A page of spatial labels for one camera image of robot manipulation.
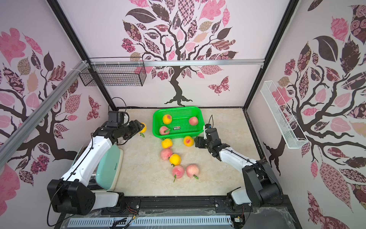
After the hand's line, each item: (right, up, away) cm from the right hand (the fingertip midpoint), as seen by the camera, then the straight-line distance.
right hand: (199, 140), depth 90 cm
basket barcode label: (-16, +8, +16) cm, 24 cm away
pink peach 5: (-5, -16, -10) cm, 19 cm away
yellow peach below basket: (-21, -2, +2) cm, 21 cm away
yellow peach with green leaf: (-32, +8, -14) cm, 36 cm away
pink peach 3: (-21, -7, -3) cm, 23 cm away
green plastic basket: (-16, +12, +20) cm, 28 cm away
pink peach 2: (-24, +6, +8) cm, 26 cm away
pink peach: (-3, +13, +14) cm, 19 cm away
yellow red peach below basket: (-7, 0, +3) cm, 7 cm away
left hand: (-36, +7, -9) cm, 37 cm away
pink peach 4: (-13, -15, -11) cm, 23 cm away
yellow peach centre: (-15, -11, -4) cm, 19 cm away
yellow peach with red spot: (-23, +14, +15) cm, 31 cm away
